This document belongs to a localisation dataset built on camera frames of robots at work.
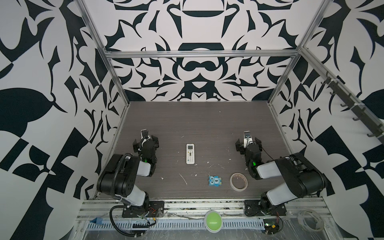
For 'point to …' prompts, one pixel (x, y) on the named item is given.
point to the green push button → (213, 221)
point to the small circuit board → (271, 226)
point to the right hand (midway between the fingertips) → (249, 137)
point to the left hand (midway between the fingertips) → (143, 136)
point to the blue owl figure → (215, 180)
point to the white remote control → (190, 153)
